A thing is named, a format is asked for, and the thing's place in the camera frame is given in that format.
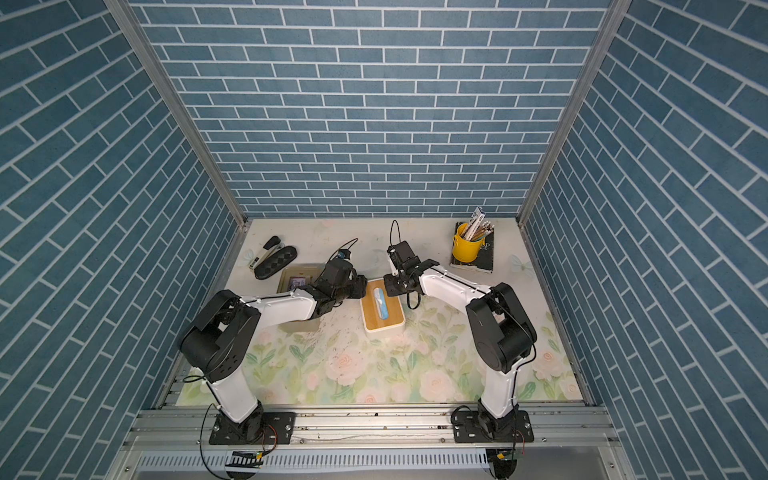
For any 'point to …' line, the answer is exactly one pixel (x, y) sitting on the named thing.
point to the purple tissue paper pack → (296, 281)
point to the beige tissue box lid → (308, 270)
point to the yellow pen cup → (465, 250)
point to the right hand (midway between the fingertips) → (393, 285)
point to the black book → (485, 260)
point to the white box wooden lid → (371, 318)
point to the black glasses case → (275, 262)
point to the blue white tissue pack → (381, 303)
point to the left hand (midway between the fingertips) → (368, 282)
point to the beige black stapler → (272, 246)
